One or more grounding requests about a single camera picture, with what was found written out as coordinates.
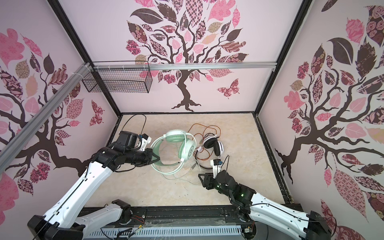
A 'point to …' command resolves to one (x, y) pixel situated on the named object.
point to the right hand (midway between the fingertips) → (200, 175)
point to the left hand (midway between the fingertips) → (158, 161)
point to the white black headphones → (212, 141)
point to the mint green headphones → (187, 145)
